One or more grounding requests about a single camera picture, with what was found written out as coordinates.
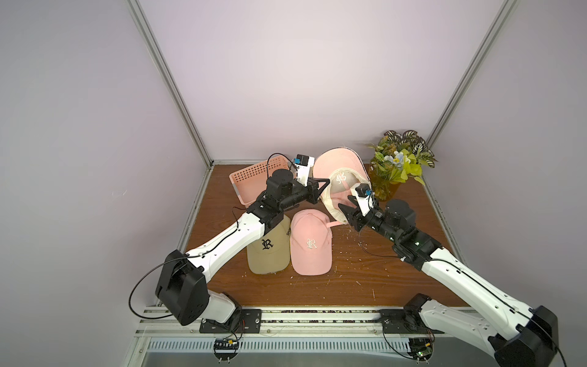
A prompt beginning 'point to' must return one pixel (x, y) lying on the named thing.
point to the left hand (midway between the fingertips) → (332, 182)
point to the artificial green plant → (399, 157)
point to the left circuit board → (225, 349)
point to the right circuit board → (421, 349)
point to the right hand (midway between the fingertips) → (347, 196)
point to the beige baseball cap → (270, 254)
